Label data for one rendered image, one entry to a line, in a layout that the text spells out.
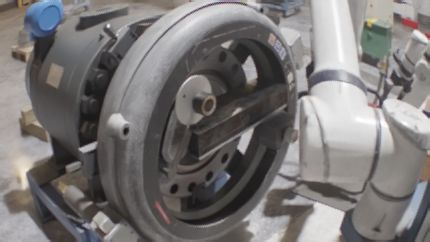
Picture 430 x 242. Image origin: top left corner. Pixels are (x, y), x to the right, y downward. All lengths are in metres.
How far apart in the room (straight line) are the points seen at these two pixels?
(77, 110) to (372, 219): 0.92
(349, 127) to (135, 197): 0.54
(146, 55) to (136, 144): 0.19
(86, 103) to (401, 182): 0.93
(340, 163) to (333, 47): 0.25
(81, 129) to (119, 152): 0.35
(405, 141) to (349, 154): 0.14
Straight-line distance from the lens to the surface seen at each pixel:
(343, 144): 0.72
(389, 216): 0.84
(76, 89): 1.28
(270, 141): 1.27
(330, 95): 0.76
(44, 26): 1.52
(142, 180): 1.00
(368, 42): 4.39
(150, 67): 0.95
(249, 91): 1.27
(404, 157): 0.76
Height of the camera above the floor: 1.15
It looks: 26 degrees down
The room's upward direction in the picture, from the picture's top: straight up
